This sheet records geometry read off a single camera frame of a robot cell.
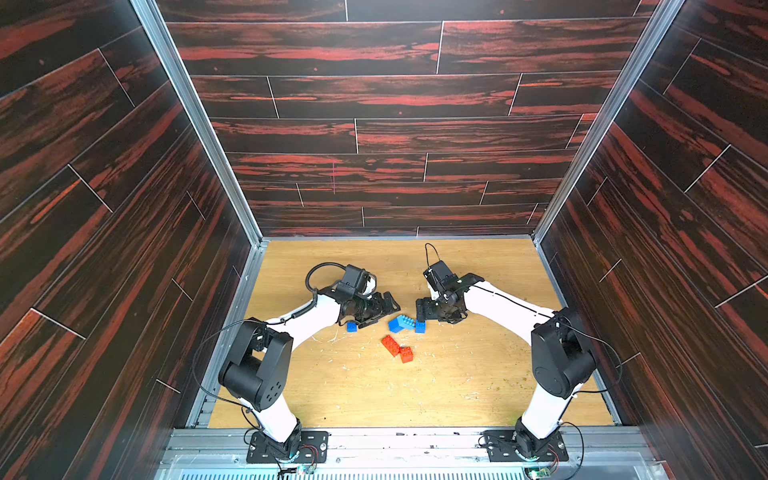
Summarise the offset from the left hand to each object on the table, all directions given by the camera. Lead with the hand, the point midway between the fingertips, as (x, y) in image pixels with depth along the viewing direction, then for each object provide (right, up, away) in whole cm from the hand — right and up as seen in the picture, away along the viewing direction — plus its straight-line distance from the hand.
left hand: (393, 313), depth 88 cm
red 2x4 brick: (-1, -10, +2) cm, 10 cm away
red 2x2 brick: (+4, -12, -2) cm, 12 cm away
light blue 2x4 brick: (+2, -3, +3) cm, 5 cm away
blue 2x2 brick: (-13, -5, +5) cm, 15 cm away
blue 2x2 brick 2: (+9, -5, +4) cm, 11 cm away
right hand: (+13, 0, +4) cm, 14 cm away
